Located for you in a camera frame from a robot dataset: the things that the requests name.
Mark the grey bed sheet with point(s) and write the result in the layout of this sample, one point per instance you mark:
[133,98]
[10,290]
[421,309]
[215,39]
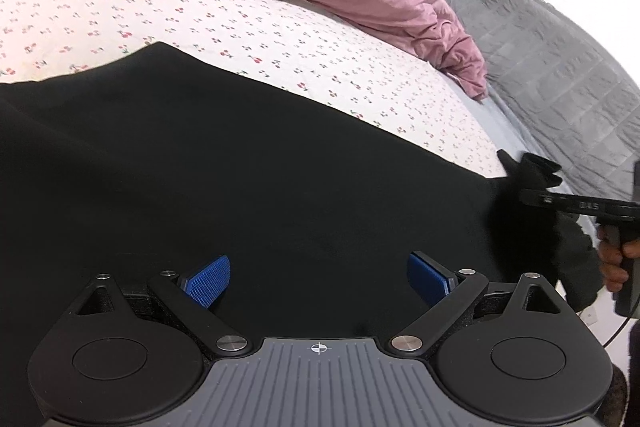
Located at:
[505,122]

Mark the black pants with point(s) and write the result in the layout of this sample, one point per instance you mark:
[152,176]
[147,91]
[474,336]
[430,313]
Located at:
[250,182]

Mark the grey quilted pillow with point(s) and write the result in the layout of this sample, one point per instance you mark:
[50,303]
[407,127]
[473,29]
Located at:
[550,67]

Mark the cherry print bed pad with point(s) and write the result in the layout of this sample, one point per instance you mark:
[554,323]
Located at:
[200,17]

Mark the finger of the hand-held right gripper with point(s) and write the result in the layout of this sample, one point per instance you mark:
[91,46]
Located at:
[540,199]

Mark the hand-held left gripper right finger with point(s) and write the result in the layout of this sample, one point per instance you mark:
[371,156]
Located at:
[430,279]

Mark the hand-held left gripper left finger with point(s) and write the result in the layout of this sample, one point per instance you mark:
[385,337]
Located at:
[207,282]

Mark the dark folded garment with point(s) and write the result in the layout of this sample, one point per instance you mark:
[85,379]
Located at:
[575,257]

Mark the person's right hand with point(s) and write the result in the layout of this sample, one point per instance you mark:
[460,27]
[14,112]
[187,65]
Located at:
[612,269]

